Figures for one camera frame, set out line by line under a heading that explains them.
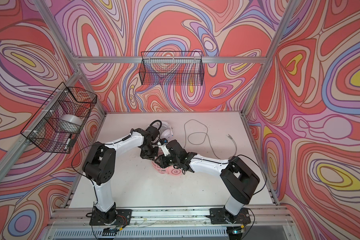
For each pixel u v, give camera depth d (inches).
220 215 28.9
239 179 18.3
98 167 19.7
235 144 39.9
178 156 25.7
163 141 29.9
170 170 31.7
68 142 28.3
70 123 27.7
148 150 31.0
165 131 37.7
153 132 30.3
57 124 27.7
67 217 29.5
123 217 28.7
